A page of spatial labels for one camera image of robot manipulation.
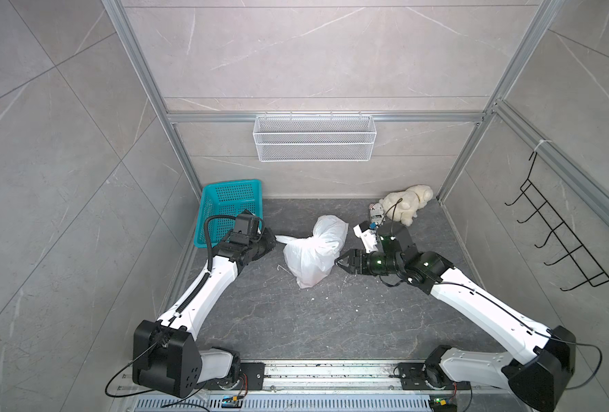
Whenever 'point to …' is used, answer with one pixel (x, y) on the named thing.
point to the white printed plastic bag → (312, 259)
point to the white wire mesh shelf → (314, 138)
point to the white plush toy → (402, 206)
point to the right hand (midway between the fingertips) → (344, 262)
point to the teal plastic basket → (232, 198)
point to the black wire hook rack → (575, 250)
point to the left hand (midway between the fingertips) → (277, 234)
